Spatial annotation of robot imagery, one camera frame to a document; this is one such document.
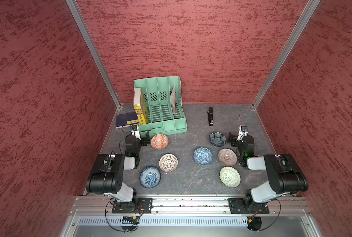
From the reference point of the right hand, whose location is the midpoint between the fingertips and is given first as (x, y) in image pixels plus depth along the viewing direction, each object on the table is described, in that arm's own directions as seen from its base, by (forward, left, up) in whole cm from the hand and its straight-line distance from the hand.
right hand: (235, 134), depth 95 cm
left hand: (+1, +62, +2) cm, 62 cm away
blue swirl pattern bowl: (-12, +23, -6) cm, 26 cm away
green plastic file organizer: (+24, +49, -6) cm, 55 cm away
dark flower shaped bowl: (-1, +12, -5) cm, 12 cm away
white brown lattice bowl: (-16, +44, -4) cm, 47 cm away
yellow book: (+8, +61, +13) cm, 63 cm away
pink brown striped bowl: (-14, +7, -5) cm, 16 cm away
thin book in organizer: (+25, +41, +8) cm, 49 cm away
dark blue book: (+18, +78, -5) cm, 80 cm away
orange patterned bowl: (-2, +51, -5) cm, 51 cm away
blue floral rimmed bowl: (-24, +55, -5) cm, 60 cm away
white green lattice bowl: (-25, +8, -6) cm, 27 cm away
